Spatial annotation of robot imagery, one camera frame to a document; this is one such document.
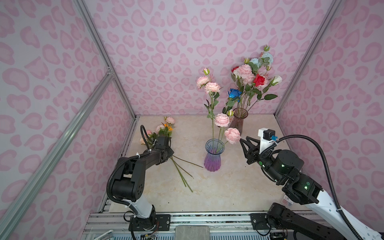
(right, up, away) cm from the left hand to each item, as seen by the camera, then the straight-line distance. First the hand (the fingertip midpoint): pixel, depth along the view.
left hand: (170, 149), depth 97 cm
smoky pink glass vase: (+45, +23, -2) cm, 50 cm away
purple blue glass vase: (+27, +3, -15) cm, 31 cm away
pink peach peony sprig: (-5, +13, +8) cm, 16 cm away
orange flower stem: (-2, +14, +12) cm, 18 cm away
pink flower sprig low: (+34, +11, -30) cm, 46 cm away
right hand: (+37, +10, -36) cm, 53 cm away
